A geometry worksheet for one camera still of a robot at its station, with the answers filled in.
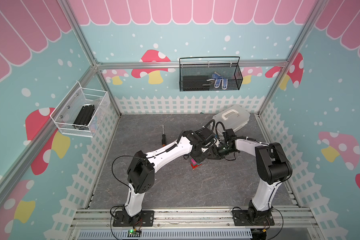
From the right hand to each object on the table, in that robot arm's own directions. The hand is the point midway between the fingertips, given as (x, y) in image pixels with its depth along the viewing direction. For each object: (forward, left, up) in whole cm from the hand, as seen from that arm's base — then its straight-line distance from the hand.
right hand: (206, 156), depth 91 cm
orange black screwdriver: (+16, +28, -5) cm, 33 cm away
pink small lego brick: (-9, +8, +12) cm, 17 cm away
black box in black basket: (+35, +6, +28) cm, 46 cm away
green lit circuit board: (-38, +39, -8) cm, 55 cm away
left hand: (-4, +6, +6) cm, 10 cm away
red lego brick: (-5, +7, -5) cm, 10 cm away
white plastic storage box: (+27, -21, +6) cm, 35 cm away
